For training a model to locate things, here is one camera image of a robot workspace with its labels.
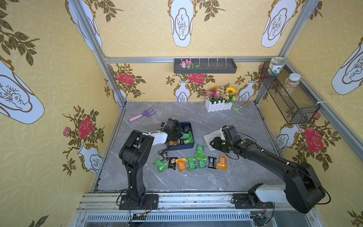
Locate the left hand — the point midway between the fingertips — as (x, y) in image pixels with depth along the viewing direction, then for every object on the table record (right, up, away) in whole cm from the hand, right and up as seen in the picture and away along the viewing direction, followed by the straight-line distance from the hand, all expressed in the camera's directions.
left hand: (177, 129), depth 102 cm
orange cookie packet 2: (+29, -19, -16) cm, 38 cm away
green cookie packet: (+9, -19, -16) cm, 26 cm away
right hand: (+23, -6, -14) cm, 28 cm away
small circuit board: (-18, -42, -29) cm, 54 cm away
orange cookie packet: (+4, -20, -15) cm, 25 cm away
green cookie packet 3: (+16, -18, -14) cm, 28 cm away
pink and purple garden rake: (-26, +12, +14) cm, 32 cm away
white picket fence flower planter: (+32, +23, +5) cm, 40 cm away
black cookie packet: (-2, -19, -15) cm, 24 cm away
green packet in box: (+9, -6, -5) cm, 11 cm away
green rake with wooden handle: (+50, +15, +15) cm, 54 cm away
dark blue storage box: (+7, +2, +1) cm, 7 cm away
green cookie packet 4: (+15, -14, -10) cm, 23 cm away
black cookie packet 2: (+22, -19, -15) cm, 33 cm away
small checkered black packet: (-8, -14, -11) cm, 19 cm away
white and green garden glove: (+23, -5, -3) cm, 24 cm away
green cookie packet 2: (-8, -21, -16) cm, 27 cm away
